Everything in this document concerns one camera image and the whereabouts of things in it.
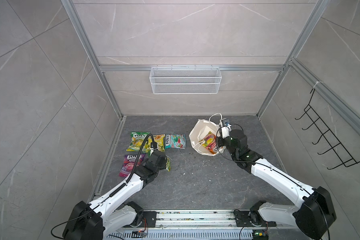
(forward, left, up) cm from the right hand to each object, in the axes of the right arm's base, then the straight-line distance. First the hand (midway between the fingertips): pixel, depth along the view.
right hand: (219, 127), depth 80 cm
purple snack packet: (-9, +54, -21) cm, 58 cm away
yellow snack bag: (+7, +36, -20) cm, 42 cm away
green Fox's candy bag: (+8, +52, -21) cm, 57 cm away
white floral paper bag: (+8, +6, -20) cm, 23 cm away
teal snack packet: (+7, +26, -21) cm, 34 cm away
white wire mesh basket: (+38, +18, +5) cm, 43 cm away
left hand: (-9, +34, -13) cm, 37 cm away
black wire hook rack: (-25, -45, +8) cm, 52 cm away
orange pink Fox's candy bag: (+4, +2, -22) cm, 22 cm away
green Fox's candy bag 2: (-11, +29, -20) cm, 38 cm away
